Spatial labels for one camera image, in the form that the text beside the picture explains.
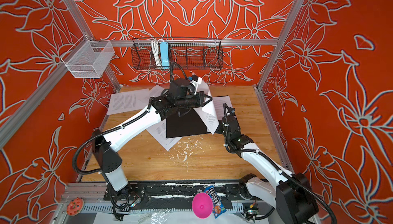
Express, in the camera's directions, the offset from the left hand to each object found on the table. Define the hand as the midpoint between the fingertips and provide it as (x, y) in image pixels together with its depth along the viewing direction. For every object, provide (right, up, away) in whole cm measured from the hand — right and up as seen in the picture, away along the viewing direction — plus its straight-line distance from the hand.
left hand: (212, 96), depth 68 cm
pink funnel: (-5, -48, -3) cm, 48 cm away
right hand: (+5, -13, +16) cm, 21 cm away
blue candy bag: (+3, -51, 0) cm, 51 cm away
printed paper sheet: (-2, -7, -2) cm, 8 cm away
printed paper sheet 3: (-31, -21, +25) cm, 45 cm away
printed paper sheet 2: (-58, -3, +42) cm, 71 cm away
